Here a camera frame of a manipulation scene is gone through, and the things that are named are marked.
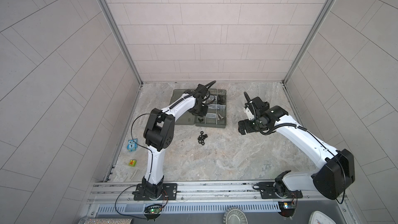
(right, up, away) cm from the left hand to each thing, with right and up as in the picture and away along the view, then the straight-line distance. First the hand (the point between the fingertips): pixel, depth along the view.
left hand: (206, 112), depth 94 cm
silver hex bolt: (+10, -4, +1) cm, 10 cm away
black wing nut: (-4, -5, 0) cm, 6 cm away
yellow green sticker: (-38, -24, -17) cm, 48 cm away
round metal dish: (+12, -41, -29) cm, 51 cm away
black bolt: (+10, +8, +11) cm, 17 cm away
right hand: (+20, -7, -14) cm, 26 cm away
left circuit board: (-21, -38, -30) cm, 53 cm away
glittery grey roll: (-40, -40, -33) cm, 65 cm away
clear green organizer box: (+6, -3, -1) cm, 7 cm away
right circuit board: (+36, -40, -26) cm, 60 cm away
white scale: (+46, -40, -31) cm, 68 cm away
